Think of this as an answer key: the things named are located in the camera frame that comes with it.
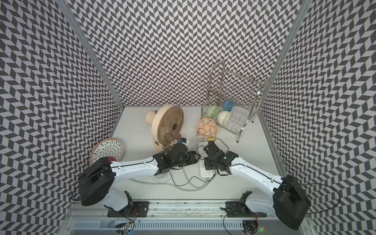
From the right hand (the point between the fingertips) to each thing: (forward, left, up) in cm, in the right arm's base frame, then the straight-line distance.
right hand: (209, 165), depth 82 cm
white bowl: (+30, -11, +7) cm, 32 cm away
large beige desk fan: (+15, +22, +21) cm, 34 cm away
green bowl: (+36, -3, +8) cm, 36 cm away
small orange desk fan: (+25, 0, +3) cm, 25 cm away
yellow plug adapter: (+20, -3, -3) cm, 20 cm away
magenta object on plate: (+7, +61, -4) cm, 61 cm away
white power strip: (-3, +3, -3) cm, 5 cm away
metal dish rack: (+29, -13, +24) cm, 40 cm away
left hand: (+3, +6, +4) cm, 8 cm away
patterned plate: (+14, +65, -2) cm, 66 cm away
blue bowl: (+40, -16, +8) cm, 44 cm away
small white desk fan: (-6, +25, -2) cm, 26 cm away
